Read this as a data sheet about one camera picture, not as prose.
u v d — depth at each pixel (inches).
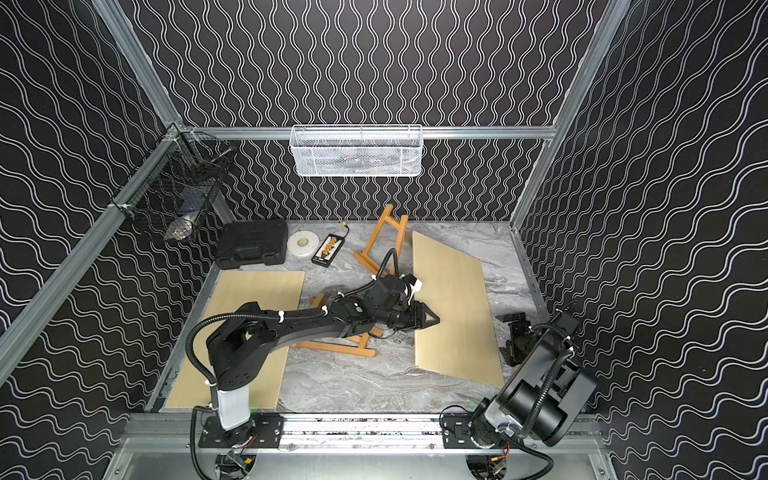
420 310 28.7
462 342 34.2
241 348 19.2
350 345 34.9
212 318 18.0
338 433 30.0
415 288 30.6
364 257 40.7
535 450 23.8
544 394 15.2
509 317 32.0
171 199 36.5
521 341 30.0
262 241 41.9
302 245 44.5
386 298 26.0
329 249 43.2
